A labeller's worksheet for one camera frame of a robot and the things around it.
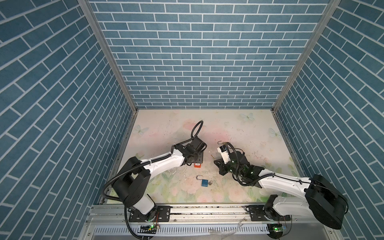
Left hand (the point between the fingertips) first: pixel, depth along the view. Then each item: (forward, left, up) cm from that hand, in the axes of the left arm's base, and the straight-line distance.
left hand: (199, 157), depth 88 cm
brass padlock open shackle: (+14, -15, -8) cm, 22 cm away
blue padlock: (-13, -2, -6) cm, 14 cm away
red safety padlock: (-3, +1, -4) cm, 5 cm away
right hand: (-4, -7, +4) cm, 9 cm away
